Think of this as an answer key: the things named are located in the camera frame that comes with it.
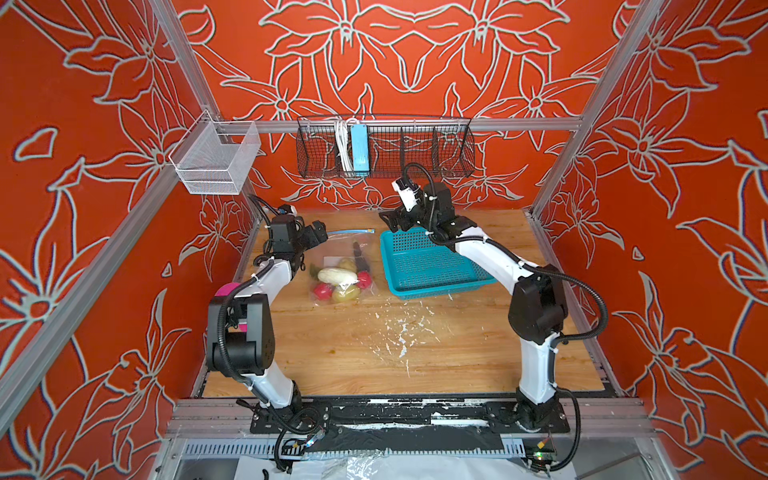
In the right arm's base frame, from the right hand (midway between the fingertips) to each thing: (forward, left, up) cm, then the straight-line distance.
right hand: (388, 202), depth 86 cm
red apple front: (-13, +8, -22) cm, 27 cm away
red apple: (-17, +21, -21) cm, 34 cm away
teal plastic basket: (-5, -10, -27) cm, 29 cm away
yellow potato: (-19, +13, -20) cm, 31 cm away
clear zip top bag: (+3, +11, -24) cm, 27 cm away
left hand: (-1, +25, -9) cm, 26 cm away
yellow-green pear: (-7, +14, -21) cm, 26 cm away
